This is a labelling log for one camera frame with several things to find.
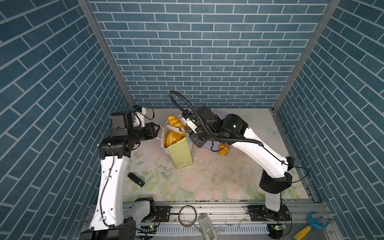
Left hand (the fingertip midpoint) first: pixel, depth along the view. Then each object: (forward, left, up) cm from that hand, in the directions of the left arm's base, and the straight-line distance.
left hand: (157, 126), depth 68 cm
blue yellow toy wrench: (-36, -75, -30) cm, 88 cm away
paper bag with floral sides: (-6, -10, -15) cm, 19 cm away
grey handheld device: (-36, -23, -30) cm, 52 cm away
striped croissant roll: (+5, -7, -2) cm, 9 cm away
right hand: (-4, -16, +1) cm, 16 cm away
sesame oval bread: (+3, -5, -13) cm, 14 cm away
